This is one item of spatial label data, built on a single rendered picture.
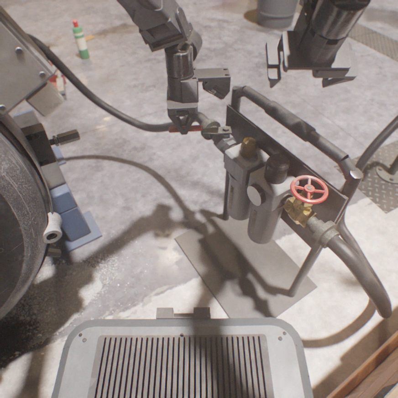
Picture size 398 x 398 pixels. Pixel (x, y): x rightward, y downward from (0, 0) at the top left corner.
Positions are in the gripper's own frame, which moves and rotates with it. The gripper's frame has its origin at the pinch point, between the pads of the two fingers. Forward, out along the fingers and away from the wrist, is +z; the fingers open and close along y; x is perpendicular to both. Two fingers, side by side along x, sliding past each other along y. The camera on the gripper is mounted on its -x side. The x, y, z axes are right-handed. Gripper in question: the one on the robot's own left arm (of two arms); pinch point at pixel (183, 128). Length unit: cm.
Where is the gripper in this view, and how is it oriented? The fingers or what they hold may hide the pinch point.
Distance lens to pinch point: 75.4
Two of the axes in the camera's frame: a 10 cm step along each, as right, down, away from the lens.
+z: 0.2, 6.5, 7.6
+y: -0.7, -7.6, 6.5
